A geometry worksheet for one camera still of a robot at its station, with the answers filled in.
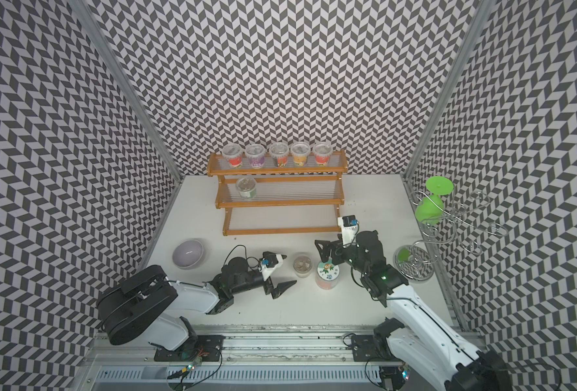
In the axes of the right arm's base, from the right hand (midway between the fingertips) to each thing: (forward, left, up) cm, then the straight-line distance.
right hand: (328, 243), depth 79 cm
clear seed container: (+24, +24, +19) cm, 38 cm away
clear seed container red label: (+23, +31, +19) cm, 43 cm away
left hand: (-6, +13, -8) cm, 16 cm away
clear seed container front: (+21, +29, +5) cm, 36 cm away
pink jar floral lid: (-7, 0, -8) cm, 11 cm away
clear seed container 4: (+25, +1, +19) cm, 31 cm away
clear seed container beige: (-3, +8, -9) cm, 13 cm away
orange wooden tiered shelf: (+20, +17, +2) cm, 26 cm away
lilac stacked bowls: (+2, +51, -10) cm, 52 cm away
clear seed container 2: (+24, +16, +19) cm, 34 cm away
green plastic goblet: (+7, -32, +9) cm, 34 cm away
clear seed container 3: (+25, +9, +18) cm, 32 cm away
